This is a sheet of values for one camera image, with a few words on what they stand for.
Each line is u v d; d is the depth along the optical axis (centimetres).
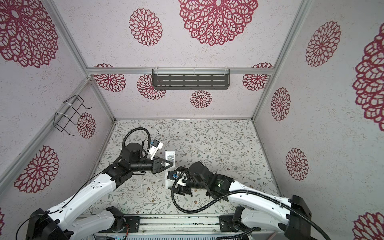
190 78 93
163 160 68
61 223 40
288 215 40
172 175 56
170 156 70
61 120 73
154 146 66
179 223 76
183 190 59
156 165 64
